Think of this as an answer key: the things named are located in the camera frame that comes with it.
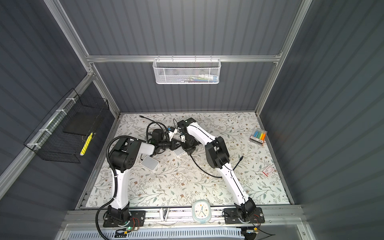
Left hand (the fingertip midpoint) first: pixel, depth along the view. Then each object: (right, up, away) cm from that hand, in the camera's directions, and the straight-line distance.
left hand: (184, 145), depth 101 cm
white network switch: (-3, -3, -4) cm, 6 cm away
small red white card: (+52, -14, -12) cm, 55 cm away
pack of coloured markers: (+53, +6, +4) cm, 53 cm away
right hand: (+4, -5, -3) cm, 7 cm away
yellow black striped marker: (-44, +4, -31) cm, 54 cm away
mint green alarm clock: (+11, -29, -28) cm, 42 cm away
